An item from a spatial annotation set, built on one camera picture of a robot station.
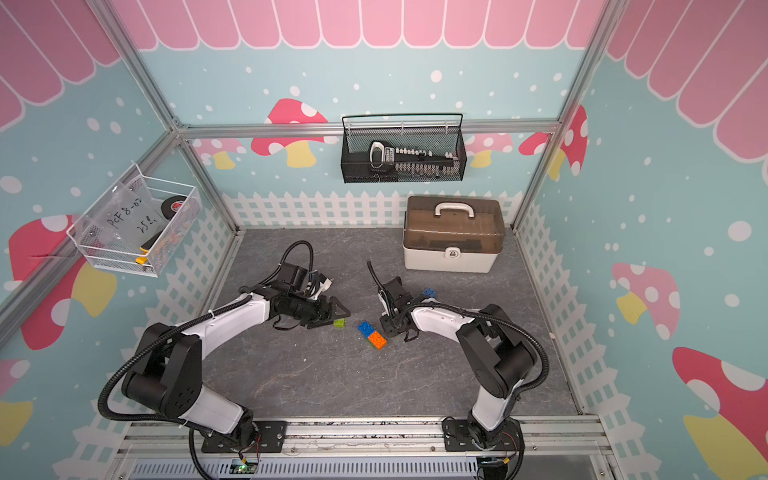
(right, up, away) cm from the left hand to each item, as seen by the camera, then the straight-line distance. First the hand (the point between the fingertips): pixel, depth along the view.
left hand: (340, 322), depth 85 cm
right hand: (+15, -2, +8) cm, 17 cm away
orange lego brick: (+11, -5, 0) cm, 12 cm away
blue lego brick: (+7, -2, +2) cm, 8 cm away
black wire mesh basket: (+3, +56, +12) cm, 57 cm away
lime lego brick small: (-1, -2, +7) cm, 7 cm away
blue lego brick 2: (+27, +7, +15) cm, 32 cm away
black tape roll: (-44, +32, -6) cm, 55 cm away
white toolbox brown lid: (+37, +27, +24) cm, 52 cm away
